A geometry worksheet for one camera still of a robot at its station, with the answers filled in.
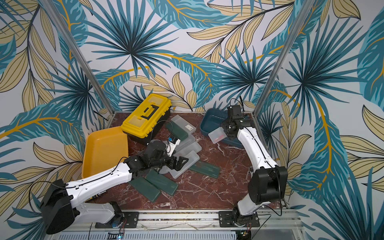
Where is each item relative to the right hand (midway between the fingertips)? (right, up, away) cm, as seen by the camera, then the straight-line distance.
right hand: (225, 127), depth 86 cm
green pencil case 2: (-36, -31, -1) cm, 48 cm away
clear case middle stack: (-20, -8, +18) cm, 28 cm away
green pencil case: (-45, -34, -2) cm, 56 cm away
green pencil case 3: (-10, -25, +4) cm, 27 cm away
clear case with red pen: (-4, -5, 0) cm, 6 cm away
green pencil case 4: (-30, -3, +20) cm, 36 cm away
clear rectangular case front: (-18, -18, +5) cm, 26 cm away
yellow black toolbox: (-49, +1, +4) cm, 49 cm away
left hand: (-25, -16, -9) cm, 31 cm away
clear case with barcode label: (-25, +2, +24) cm, 35 cm away
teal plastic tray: (-4, +5, +31) cm, 32 cm away
